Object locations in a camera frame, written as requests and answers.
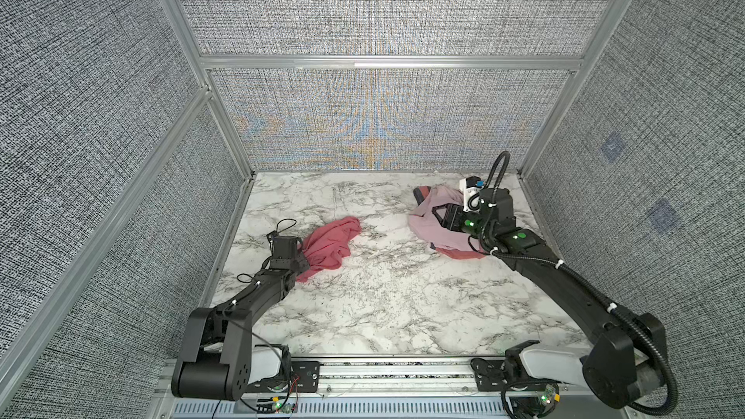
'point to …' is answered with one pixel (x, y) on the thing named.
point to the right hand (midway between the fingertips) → (438, 208)
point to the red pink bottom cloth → (459, 254)
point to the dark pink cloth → (326, 245)
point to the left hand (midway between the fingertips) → (297, 259)
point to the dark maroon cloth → (420, 193)
